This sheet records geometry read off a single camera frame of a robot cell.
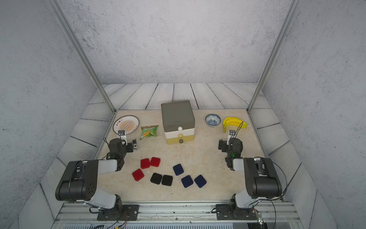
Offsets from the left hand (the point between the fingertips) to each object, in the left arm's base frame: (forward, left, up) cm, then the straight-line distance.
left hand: (130, 139), depth 95 cm
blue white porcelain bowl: (+19, -58, -4) cm, 61 cm away
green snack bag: (+7, -10, -1) cm, 12 cm away
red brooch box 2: (-13, -10, -8) cm, 19 cm away
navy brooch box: (-18, -32, -7) cm, 37 cm away
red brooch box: (-13, -17, -7) cm, 22 cm away
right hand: (-2, -66, 0) cm, 66 cm away
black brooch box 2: (-24, -25, -8) cm, 36 cm away
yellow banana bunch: (+16, -71, -1) cm, 73 cm away
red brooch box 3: (-21, -7, -8) cm, 23 cm away
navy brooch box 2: (-25, -37, -7) cm, 45 cm away
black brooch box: (-24, -19, -6) cm, 31 cm away
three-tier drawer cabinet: (+3, -32, +13) cm, 35 cm away
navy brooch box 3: (-25, -44, -7) cm, 52 cm away
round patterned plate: (+19, +7, -6) cm, 21 cm away
